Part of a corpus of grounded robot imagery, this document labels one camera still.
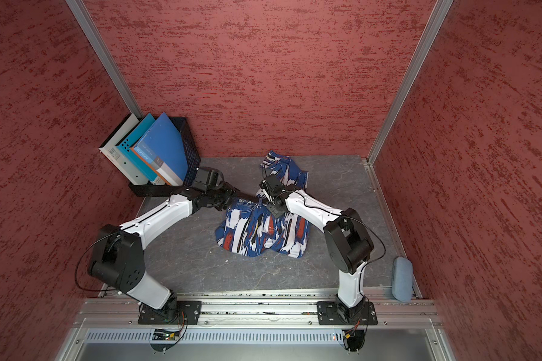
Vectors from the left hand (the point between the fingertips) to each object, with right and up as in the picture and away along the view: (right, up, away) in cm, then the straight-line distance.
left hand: (238, 196), depth 88 cm
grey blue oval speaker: (+62, -30, -8) cm, 69 cm away
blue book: (-36, +22, +11) cm, 44 cm away
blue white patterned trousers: (+4, -14, +3) cm, 15 cm away
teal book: (-42, +15, -1) cm, 45 cm away
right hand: (+18, -5, +5) cm, 19 cm away
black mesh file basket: (-27, +16, +21) cm, 37 cm away
